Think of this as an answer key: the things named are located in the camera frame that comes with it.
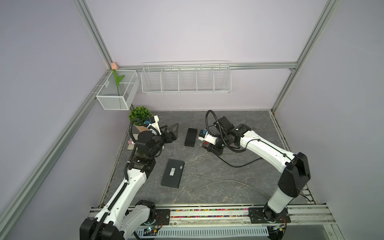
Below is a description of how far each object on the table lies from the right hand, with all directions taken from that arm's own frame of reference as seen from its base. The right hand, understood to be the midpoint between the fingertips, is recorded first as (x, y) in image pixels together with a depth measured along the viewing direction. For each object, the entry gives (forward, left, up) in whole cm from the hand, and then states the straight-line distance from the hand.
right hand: (209, 149), depth 81 cm
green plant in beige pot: (+24, +45, +2) cm, 51 cm away
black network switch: (-10, +22, -14) cm, 27 cm away
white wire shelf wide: (+44, +14, +17) cm, 49 cm away
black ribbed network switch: (+16, +12, -12) cm, 23 cm away
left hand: (+4, +18, +14) cm, 23 cm away
